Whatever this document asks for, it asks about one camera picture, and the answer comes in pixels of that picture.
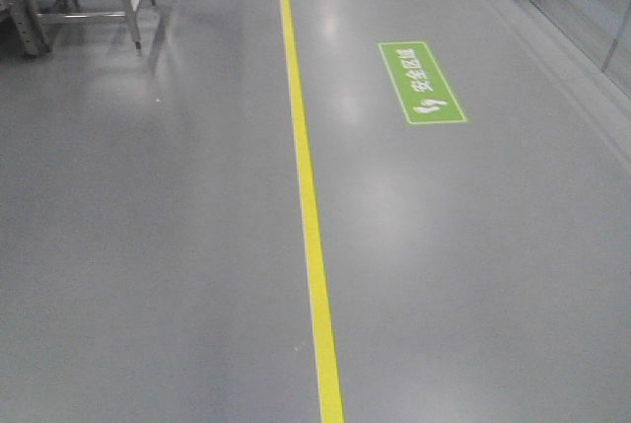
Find perforated steel upright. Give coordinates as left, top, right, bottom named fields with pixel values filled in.
left=0, top=0, right=53, bottom=58

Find steel table frame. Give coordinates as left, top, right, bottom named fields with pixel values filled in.
left=34, top=0, right=159, bottom=57

